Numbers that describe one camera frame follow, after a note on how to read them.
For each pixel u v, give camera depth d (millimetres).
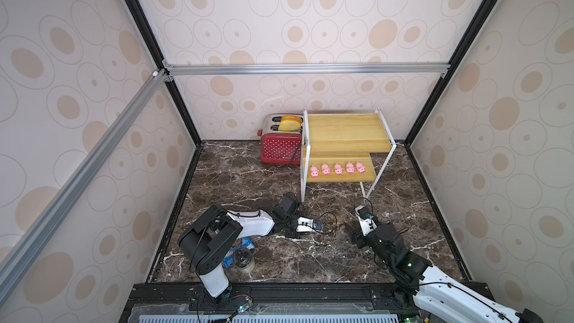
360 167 869
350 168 863
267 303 728
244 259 716
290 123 979
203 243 449
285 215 715
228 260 795
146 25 782
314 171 853
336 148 733
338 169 868
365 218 686
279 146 1025
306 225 770
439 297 536
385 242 611
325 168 871
